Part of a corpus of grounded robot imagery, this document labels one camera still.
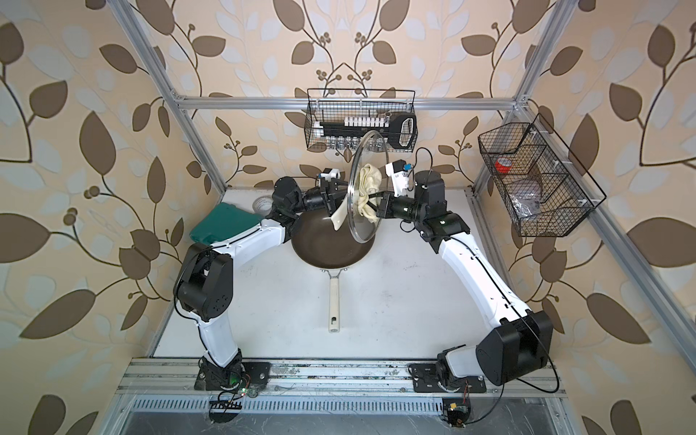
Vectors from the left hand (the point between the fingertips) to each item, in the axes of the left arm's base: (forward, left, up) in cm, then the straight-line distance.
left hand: (353, 189), depth 70 cm
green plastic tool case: (+16, +52, -34) cm, 64 cm away
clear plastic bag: (-1, -47, -4) cm, 47 cm away
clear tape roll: (+27, +40, -37) cm, 61 cm away
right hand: (0, -3, -4) cm, 5 cm away
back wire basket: (+37, +7, -2) cm, 38 cm away
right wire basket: (+3, -53, -2) cm, 53 cm away
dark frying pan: (+3, +8, -36) cm, 37 cm away
